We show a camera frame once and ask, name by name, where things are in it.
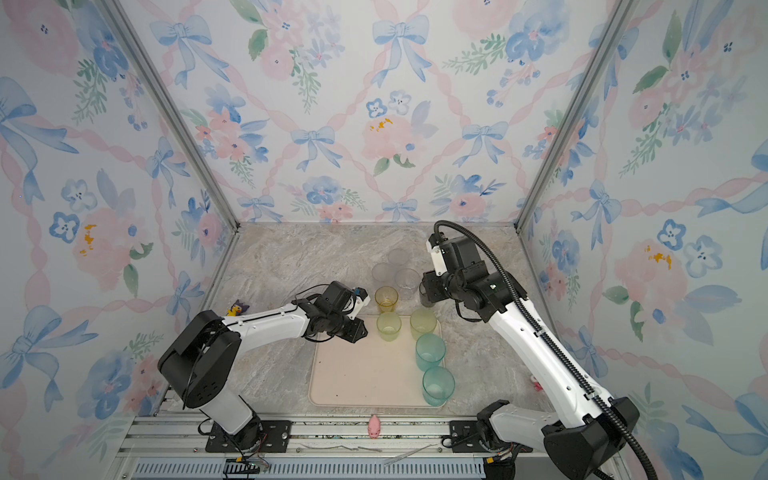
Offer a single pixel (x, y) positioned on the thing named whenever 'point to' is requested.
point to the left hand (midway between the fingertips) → (367, 330)
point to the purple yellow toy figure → (237, 309)
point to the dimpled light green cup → (389, 325)
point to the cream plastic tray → (371, 372)
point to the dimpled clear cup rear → (398, 257)
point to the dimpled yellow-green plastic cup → (422, 321)
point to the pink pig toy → (374, 427)
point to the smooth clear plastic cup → (407, 281)
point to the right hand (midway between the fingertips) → (431, 276)
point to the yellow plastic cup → (386, 298)
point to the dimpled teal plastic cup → (438, 383)
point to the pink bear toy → (537, 386)
